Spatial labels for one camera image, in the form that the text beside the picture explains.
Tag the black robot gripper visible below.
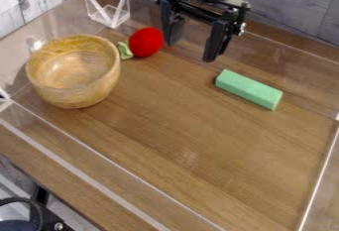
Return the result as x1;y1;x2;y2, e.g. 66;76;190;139
161;0;253;62

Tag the brown wooden bowl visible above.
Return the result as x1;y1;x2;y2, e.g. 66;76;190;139
26;35;121;109

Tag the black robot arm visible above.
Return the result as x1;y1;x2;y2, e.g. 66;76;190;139
157;0;253;62

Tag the red felt strawberry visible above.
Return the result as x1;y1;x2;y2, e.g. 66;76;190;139
118;27;165;59

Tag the green rectangular block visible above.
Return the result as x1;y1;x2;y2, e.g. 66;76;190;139
215;69;283;110

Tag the black metal stand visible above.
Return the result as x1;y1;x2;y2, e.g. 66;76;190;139
31;185;77;231

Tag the clear acrylic tray wall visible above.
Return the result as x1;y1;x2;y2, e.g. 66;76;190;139
0;0;339;231

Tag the black cable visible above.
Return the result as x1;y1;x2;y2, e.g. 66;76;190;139
0;196;46;231

